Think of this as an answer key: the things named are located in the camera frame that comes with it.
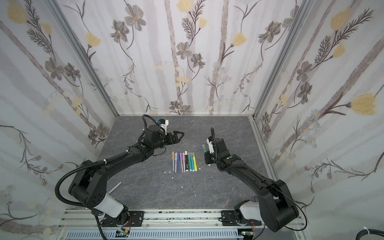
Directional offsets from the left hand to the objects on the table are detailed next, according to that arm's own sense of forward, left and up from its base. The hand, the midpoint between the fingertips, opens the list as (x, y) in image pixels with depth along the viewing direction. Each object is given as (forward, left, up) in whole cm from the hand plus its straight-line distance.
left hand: (177, 131), depth 85 cm
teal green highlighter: (-11, -7, -19) cm, 23 cm away
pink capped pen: (-8, -3, -19) cm, 21 cm away
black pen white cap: (-9, -5, -20) cm, 23 cm away
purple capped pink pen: (-9, -2, -20) cm, 22 cm away
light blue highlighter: (-9, -9, -20) cm, 23 cm away
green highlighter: (-7, -16, -9) cm, 19 cm away
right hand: (-9, -15, -8) cm, 19 cm away
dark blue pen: (-9, 0, -20) cm, 22 cm away
